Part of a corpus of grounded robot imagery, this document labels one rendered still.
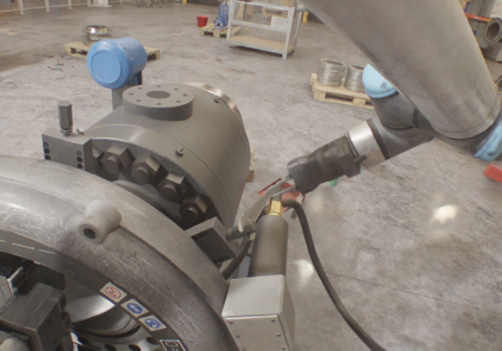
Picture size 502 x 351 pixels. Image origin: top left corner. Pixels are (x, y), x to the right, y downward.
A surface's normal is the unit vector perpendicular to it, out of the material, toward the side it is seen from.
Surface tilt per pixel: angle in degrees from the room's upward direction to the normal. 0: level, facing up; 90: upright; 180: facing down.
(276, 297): 22
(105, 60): 90
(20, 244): 90
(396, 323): 0
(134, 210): 28
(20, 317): 4
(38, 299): 4
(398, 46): 133
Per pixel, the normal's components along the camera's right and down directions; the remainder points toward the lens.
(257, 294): -0.25, -0.86
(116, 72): -0.14, 0.48
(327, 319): 0.13, -0.86
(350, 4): -0.09, 0.98
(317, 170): -0.39, 0.32
